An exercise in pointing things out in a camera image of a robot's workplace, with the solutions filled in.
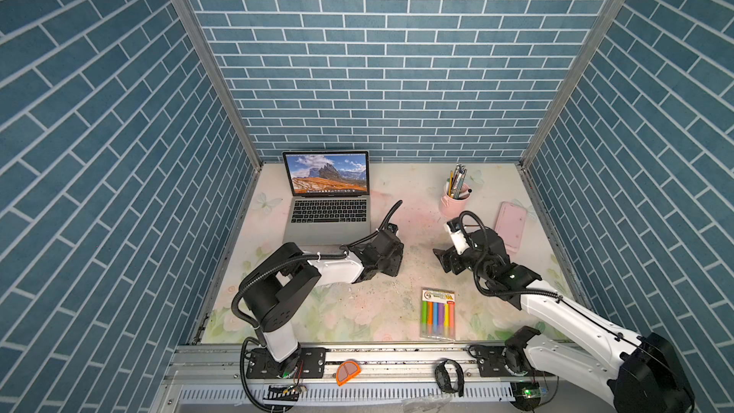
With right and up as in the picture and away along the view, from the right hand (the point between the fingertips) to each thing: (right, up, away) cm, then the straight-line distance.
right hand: (448, 244), depth 83 cm
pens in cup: (+5, +18, +13) cm, 23 cm away
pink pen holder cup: (+6, +9, +16) cm, 20 cm away
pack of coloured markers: (-3, -20, -2) cm, 20 cm away
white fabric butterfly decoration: (-64, +10, +25) cm, 70 cm away
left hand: (-14, -7, +8) cm, 18 cm away
